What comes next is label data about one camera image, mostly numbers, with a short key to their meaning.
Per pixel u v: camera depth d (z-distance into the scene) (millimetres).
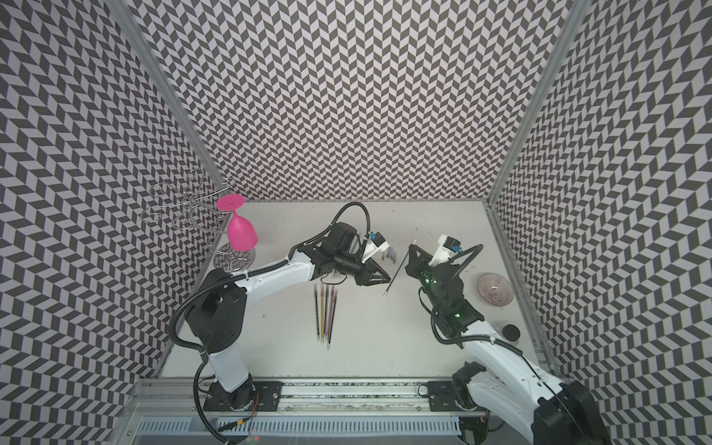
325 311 886
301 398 738
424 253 741
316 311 886
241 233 830
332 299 909
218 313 472
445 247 684
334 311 885
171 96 872
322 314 879
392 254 1001
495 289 903
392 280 769
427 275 667
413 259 753
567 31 695
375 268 748
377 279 740
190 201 965
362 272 726
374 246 739
